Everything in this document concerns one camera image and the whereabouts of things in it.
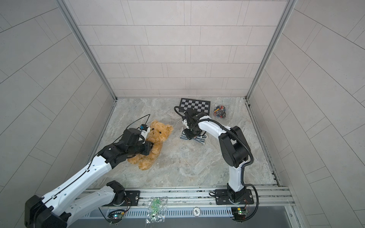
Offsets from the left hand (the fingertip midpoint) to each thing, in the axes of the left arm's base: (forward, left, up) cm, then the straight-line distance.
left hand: (157, 143), depth 77 cm
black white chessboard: (+36, -25, -11) cm, 45 cm away
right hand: (+10, -17, -10) cm, 23 cm away
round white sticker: (-29, -21, -12) cm, 38 cm away
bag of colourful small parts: (+31, -40, -11) cm, 52 cm away
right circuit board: (-30, -42, -13) cm, 53 cm away
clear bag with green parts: (-29, -2, -12) cm, 32 cm away
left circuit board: (-32, +16, -10) cm, 37 cm away
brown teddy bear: (+3, -1, +7) cm, 8 cm away
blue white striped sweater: (+9, -25, -11) cm, 29 cm away
